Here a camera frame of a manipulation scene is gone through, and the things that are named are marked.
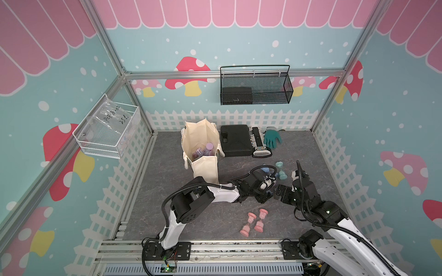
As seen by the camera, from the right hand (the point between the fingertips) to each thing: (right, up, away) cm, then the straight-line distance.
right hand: (280, 189), depth 78 cm
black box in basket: (-19, +46, +10) cm, 51 cm away
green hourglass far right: (+7, +4, +19) cm, 20 cm away
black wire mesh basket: (-7, +54, +17) cm, 57 cm away
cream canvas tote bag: (-41, +26, +19) cm, 53 cm away
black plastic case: (-18, +24, +31) cm, 43 cm away
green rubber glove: (+5, +25, +37) cm, 45 cm away
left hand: (-3, -5, +12) cm, 13 cm away
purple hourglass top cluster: (-40, +16, +19) cm, 47 cm away
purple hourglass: (-34, +17, +21) cm, 44 cm away
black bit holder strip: (-4, +24, +37) cm, 44 cm away
